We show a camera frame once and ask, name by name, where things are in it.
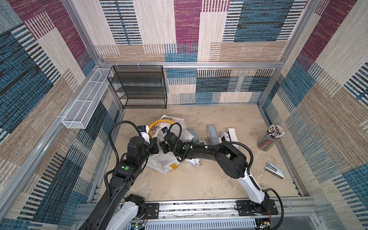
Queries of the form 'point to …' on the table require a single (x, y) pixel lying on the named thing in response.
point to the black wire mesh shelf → (139, 86)
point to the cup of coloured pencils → (274, 132)
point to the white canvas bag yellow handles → (163, 162)
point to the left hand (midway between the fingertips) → (157, 138)
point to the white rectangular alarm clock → (232, 134)
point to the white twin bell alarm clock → (193, 161)
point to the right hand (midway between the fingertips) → (165, 142)
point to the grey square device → (212, 134)
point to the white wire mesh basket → (79, 115)
